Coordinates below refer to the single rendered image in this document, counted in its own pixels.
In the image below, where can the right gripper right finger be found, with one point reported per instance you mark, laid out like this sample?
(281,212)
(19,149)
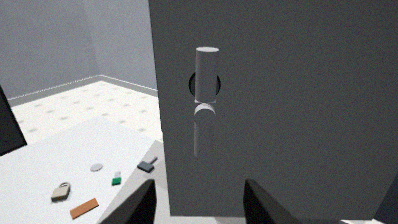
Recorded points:
(261,208)

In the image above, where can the grey flat disc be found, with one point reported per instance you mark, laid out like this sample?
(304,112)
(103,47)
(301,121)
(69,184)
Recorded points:
(96,167)

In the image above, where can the grey padlock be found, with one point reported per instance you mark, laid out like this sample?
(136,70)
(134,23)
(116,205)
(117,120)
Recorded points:
(61,193)

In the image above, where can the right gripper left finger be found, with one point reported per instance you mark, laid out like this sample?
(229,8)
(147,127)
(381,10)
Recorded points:
(138,208)

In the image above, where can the brown flat rectangular tag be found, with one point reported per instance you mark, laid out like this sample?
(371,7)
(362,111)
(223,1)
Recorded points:
(85,207)

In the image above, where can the grey cabinet door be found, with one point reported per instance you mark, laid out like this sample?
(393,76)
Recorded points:
(299,95)

